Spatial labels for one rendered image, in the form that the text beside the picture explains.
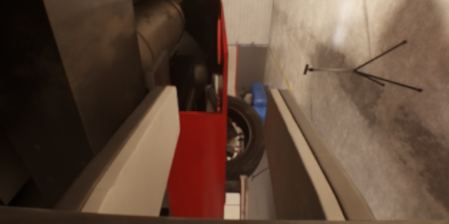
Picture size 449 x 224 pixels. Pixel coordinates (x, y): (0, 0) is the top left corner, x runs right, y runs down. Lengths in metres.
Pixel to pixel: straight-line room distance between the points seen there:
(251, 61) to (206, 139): 9.12
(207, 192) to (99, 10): 0.17
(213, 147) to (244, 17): 8.71
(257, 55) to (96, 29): 9.06
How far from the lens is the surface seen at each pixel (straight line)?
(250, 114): 1.95
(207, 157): 0.19
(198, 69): 1.03
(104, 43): 0.20
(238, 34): 8.99
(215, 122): 0.17
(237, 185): 1.16
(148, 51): 0.47
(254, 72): 9.47
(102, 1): 0.21
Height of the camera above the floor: 1.60
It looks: level
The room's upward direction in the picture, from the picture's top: 89 degrees counter-clockwise
